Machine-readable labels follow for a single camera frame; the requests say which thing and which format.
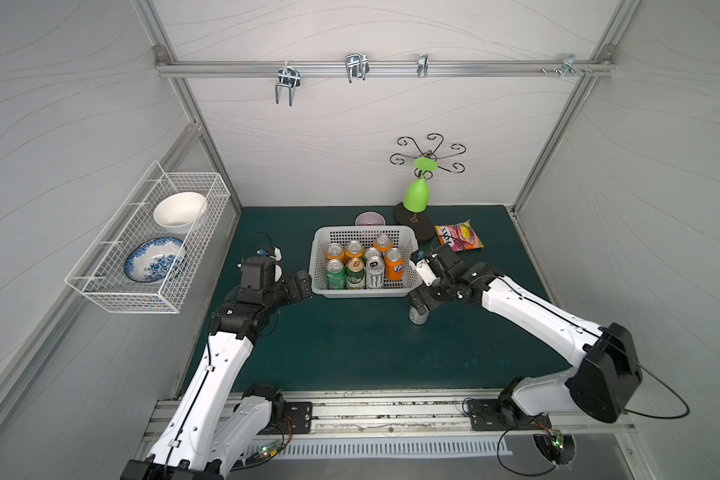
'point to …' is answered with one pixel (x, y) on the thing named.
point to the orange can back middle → (354, 249)
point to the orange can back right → (383, 243)
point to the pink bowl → (370, 218)
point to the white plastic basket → (403, 238)
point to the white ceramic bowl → (179, 212)
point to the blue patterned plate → (153, 259)
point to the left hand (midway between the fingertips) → (297, 281)
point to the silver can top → (372, 252)
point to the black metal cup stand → (421, 224)
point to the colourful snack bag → (459, 237)
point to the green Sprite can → (336, 274)
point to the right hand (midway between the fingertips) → (424, 287)
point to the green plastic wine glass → (416, 194)
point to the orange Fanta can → (394, 259)
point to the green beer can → (356, 274)
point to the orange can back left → (335, 251)
